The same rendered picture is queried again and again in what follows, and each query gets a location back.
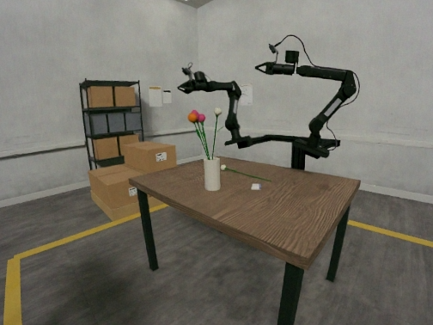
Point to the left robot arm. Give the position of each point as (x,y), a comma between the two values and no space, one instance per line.
(349,89)

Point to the white cylindrical vase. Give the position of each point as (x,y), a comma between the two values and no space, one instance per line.
(212,174)

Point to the white flower with green stem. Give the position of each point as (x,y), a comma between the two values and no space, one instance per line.
(217,112)

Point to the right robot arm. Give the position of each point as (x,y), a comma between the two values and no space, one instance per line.
(234,96)

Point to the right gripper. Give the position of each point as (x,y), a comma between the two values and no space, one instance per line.
(192,85)

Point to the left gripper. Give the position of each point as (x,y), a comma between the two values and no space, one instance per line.
(270,67)

